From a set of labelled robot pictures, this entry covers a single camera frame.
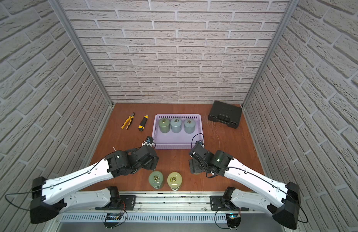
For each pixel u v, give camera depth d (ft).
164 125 3.20
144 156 1.73
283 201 1.29
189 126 3.20
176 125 3.19
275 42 2.67
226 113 3.50
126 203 2.46
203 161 1.77
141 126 3.40
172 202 2.49
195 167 2.13
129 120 3.52
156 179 2.42
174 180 2.38
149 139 2.11
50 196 1.29
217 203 2.39
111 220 2.36
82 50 2.83
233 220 2.29
